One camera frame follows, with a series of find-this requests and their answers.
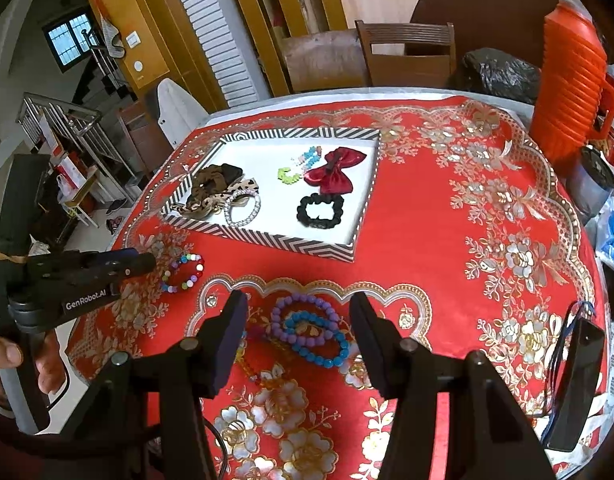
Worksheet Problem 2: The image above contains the black plastic bag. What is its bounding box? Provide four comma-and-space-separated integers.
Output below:
461, 49, 542, 106

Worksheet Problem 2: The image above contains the dark brown wooden chair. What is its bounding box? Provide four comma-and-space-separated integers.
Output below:
116, 100, 164, 177

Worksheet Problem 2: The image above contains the amber bead bracelet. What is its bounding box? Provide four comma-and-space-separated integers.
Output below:
234, 330, 278, 391

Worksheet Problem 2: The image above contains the blue bead bracelet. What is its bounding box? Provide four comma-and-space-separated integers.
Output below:
279, 310, 350, 368

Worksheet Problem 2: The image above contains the grey container black lid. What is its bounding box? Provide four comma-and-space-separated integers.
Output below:
567, 145, 614, 222

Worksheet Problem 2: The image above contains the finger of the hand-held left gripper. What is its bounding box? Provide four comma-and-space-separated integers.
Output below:
87, 247, 141, 267
93, 253, 156, 283

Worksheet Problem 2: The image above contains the yellow wooden cabinet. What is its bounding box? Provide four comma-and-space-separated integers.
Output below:
81, 0, 229, 111

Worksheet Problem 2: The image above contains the white ironing board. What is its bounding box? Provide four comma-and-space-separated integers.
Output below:
156, 79, 208, 148

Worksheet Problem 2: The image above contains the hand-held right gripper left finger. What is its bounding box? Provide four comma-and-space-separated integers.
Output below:
62, 289, 250, 480

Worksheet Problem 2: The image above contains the white louvered door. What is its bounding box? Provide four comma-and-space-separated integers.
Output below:
164, 0, 260, 108

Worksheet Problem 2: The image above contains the purple bead bracelet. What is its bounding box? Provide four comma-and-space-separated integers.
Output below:
269, 292, 340, 346

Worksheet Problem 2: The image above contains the metal stair railing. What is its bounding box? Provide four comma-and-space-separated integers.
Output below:
17, 92, 138, 197

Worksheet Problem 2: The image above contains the striped rim white tray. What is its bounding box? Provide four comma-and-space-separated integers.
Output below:
159, 127, 383, 262

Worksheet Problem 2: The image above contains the person's left hand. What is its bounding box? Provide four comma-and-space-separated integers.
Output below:
0, 332, 69, 397

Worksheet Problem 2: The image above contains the slatted back wooden chair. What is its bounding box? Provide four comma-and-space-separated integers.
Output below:
356, 20, 458, 90

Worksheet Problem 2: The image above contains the round brown board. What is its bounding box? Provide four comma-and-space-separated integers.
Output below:
411, 0, 560, 67

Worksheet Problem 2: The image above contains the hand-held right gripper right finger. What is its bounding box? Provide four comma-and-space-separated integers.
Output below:
350, 291, 558, 480

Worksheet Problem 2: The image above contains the orange ribbed jug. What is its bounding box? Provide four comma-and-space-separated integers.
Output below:
531, 2, 614, 167

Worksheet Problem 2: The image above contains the pastel bead bracelet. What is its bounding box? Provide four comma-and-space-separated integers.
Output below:
287, 145, 324, 171

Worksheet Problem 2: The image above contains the black scrunchie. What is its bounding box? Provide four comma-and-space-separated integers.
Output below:
296, 192, 345, 232

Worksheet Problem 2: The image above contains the multicolour bead bracelet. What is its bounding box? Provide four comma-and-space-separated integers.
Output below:
159, 252, 205, 295

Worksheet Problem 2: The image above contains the red satin bow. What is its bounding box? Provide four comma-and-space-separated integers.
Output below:
303, 146, 355, 196

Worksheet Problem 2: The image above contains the black box with wires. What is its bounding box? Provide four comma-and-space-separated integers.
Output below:
539, 302, 606, 453

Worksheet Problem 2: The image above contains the red floral tablecloth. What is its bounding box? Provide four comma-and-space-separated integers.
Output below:
67, 92, 610, 480

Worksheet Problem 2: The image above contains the window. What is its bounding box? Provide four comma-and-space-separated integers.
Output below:
42, 12, 95, 72

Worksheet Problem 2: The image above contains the green bead bracelet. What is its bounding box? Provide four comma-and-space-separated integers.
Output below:
277, 162, 304, 185

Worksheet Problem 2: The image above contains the brown scrunchie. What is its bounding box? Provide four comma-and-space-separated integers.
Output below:
191, 164, 244, 196

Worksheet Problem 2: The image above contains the leopard print scrunchie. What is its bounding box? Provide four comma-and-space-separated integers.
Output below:
179, 176, 260, 220

